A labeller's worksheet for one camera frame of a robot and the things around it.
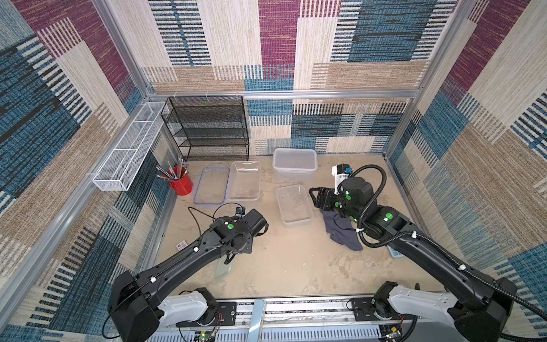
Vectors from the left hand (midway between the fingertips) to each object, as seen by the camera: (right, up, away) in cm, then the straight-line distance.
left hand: (241, 243), depth 78 cm
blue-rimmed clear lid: (-20, +19, +31) cm, 42 cm away
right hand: (+27, +18, -4) cm, 33 cm away
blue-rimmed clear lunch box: (-4, +22, +33) cm, 40 cm away
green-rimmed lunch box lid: (-8, -11, +5) cm, 15 cm away
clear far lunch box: (+22, +31, +30) cm, 48 cm away
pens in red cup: (-36, +25, +22) cm, 49 cm away
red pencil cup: (-31, +20, +24) cm, 44 cm away
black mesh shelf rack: (-22, +49, +32) cm, 62 cm away
